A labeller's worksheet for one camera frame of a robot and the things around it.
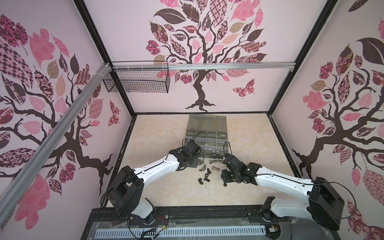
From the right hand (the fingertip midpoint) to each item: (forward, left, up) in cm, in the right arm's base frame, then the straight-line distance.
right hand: (222, 175), depth 83 cm
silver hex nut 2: (+16, +1, -3) cm, 17 cm away
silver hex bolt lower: (+6, +4, -4) cm, 8 cm away
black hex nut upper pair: (-1, +13, -3) cm, 13 cm away
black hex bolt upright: (+3, +7, -3) cm, 9 cm away
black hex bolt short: (-1, +9, -4) cm, 10 cm away
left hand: (+7, +17, +2) cm, 19 cm away
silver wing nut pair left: (+10, +13, -4) cm, 17 cm away
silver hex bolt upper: (+11, +5, -3) cm, 12 cm away
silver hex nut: (+17, +3, -3) cm, 18 cm away
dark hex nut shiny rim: (+2, +9, -4) cm, 10 cm away
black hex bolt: (-4, -1, -3) cm, 5 cm away
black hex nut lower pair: (-2, +13, -4) cm, 13 cm away
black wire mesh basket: (+77, +63, +14) cm, 100 cm away
